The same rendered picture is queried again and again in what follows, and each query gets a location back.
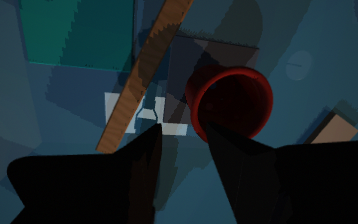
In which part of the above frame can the dark red cup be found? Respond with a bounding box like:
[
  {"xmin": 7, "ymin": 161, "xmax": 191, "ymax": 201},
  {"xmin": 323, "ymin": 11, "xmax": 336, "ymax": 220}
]
[{"xmin": 185, "ymin": 64, "xmax": 273, "ymax": 143}]

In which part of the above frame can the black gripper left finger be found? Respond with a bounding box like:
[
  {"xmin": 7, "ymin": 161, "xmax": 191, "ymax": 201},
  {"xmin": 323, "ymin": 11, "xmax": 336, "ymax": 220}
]
[{"xmin": 7, "ymin": 123, "xmax": 162, "ymax": 224}]

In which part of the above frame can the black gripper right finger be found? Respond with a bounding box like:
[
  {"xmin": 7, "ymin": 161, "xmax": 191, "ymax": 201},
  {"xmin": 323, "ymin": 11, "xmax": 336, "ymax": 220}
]
[{"xmin": 206, "ymin": 121, "xmax": 358, "ymax": 224}]

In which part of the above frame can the brown wooden bar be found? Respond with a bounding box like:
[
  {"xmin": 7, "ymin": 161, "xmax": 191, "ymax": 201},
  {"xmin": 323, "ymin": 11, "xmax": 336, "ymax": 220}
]
[{"xmin": 95, "ymin": 0, "xmax": 194, "ymax": 154}]

